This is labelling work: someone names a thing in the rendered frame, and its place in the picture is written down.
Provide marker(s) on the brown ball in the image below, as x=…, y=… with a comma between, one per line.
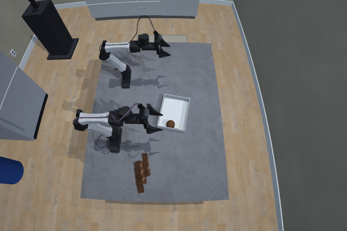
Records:
x=170, y=124

